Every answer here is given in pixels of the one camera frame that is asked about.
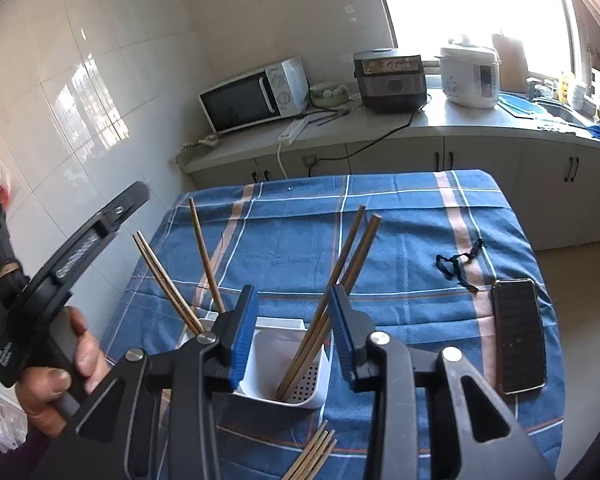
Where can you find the white power strip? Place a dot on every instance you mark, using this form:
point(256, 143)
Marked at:
point(292, 131)

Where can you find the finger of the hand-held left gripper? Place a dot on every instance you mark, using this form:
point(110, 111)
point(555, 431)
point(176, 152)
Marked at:
point(117, 210)

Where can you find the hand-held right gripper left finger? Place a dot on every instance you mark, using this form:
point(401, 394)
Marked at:
point(244, 340)

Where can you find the white microwave oven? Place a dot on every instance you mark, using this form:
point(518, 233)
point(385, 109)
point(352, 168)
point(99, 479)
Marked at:
point(235, 102)

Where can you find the stack of white bowls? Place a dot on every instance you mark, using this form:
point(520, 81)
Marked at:
point(581, 96)

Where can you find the black rice cooker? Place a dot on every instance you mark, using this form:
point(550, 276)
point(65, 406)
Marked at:
point(387, 90)

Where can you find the kitchen window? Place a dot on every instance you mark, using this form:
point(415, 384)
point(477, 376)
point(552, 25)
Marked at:
point(455, 0)

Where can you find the white electric pressure cooker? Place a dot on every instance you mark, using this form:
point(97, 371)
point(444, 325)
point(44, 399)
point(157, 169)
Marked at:
point(460, 80)

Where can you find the white kitchen base cabinets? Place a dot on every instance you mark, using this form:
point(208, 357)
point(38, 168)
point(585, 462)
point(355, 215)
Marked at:
point(490, 155)

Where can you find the person's left hand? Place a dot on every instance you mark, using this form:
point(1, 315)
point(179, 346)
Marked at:
point(92, 360)

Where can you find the yellow bottle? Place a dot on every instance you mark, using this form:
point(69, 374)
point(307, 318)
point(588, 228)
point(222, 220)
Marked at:
point(565, 86)

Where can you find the metal faucet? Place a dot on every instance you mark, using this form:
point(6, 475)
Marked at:
point(532, 89)

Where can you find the red plastic bag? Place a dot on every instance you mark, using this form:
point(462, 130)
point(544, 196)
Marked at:
point(4, 187)

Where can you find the brown wooden chopstick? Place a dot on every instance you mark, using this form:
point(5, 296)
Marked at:
point(347, 245)
point(206, 257)
point(364, 247)

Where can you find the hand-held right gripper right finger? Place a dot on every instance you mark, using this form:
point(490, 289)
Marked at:
point(344, 340)

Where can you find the black smartphone clear case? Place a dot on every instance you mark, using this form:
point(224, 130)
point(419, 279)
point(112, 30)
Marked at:
point(520, 335)

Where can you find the white utensil holder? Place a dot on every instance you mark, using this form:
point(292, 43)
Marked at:
point(275, 345)

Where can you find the metal kitchen sink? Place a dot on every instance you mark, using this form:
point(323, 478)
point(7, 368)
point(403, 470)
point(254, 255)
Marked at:
point(562, 112)

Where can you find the pale wooden chopstick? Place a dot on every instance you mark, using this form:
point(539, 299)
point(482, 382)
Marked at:
point(162, 280)
point(172, 280)

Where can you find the blue plaid tablecloth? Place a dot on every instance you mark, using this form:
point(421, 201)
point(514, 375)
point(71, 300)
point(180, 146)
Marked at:
point(290, 240)

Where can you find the wooden cutting board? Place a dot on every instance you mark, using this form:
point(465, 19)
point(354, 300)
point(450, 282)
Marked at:
point(512, 60)

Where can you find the blue plastic tray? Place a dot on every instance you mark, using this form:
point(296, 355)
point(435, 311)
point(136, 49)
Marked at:
point(517, 105)

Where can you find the pile of wooden chopsticks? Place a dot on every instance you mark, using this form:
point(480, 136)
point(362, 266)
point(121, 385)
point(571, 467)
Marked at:
point(310, 452)

